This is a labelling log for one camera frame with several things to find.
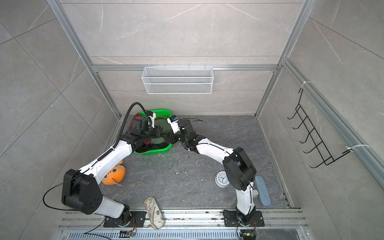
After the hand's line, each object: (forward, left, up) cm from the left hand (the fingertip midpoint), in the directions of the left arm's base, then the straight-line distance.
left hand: (165, 126), depth 85 cm
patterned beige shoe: (-41, +4, -18) cm, 45 cm away
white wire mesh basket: (+35, -6, +8) cm, 36 cm away
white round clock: (-25, -32, -19) cm, 45 cm away
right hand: (-2, -1, -3) cm, 4 cm away
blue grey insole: (-33, -53, -20) cm, 66 cm away
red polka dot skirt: (+22, +24, -12) cm, 35 cm away
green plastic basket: (+10, +5, -6) cm, 13 cm away
